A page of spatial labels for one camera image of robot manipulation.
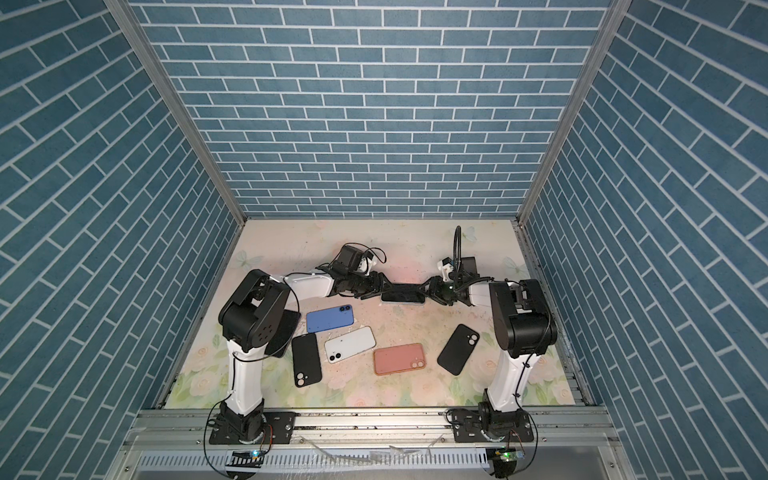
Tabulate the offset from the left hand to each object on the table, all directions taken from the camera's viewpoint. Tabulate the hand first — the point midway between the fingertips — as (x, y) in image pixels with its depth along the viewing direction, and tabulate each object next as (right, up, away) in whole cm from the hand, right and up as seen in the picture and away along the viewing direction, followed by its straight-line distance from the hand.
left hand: (390, 289), depth 96 cm
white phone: (-11, -15, -7) cm, 20 cm away
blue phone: (-19, -9, -2) cm, 21 cm away
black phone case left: (-24, -18, -11) cm, 32 cm away
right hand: (+10, 0, +2) cm, 10 cm away
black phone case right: (+20, -17, -9) cm, 28 cm away
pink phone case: (+1, -19, -11) cm, 22 cm away
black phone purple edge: (+5, -2, +6) cm, 8 cm away
